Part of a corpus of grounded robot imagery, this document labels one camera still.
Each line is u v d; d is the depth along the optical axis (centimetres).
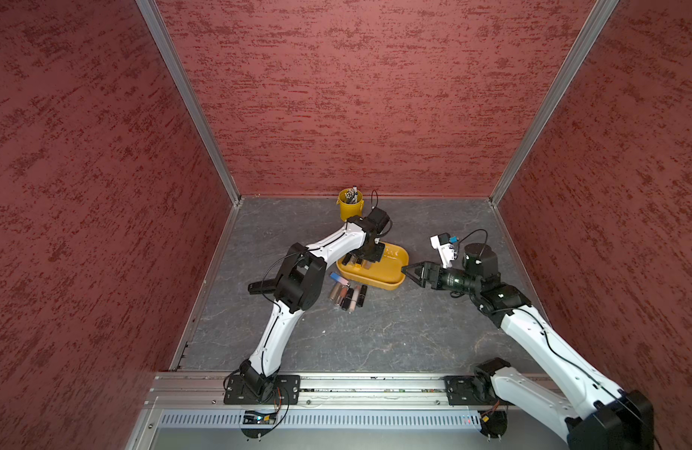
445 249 70
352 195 100
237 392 73
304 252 60
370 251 89
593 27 74
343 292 92
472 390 72
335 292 92
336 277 95
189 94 87
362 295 91
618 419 38
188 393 75
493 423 74
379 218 81
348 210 106
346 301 90
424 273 66
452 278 65
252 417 72
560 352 46
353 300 90
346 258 100
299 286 58
